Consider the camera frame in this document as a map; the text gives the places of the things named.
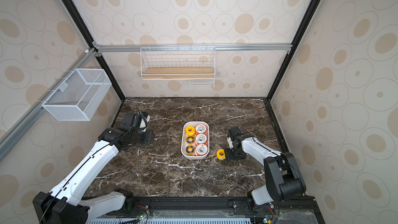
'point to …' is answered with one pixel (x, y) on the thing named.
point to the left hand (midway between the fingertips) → (153, 133)
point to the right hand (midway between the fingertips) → (231, 157)
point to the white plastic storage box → (195, 156)
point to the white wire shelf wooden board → (196, 64)
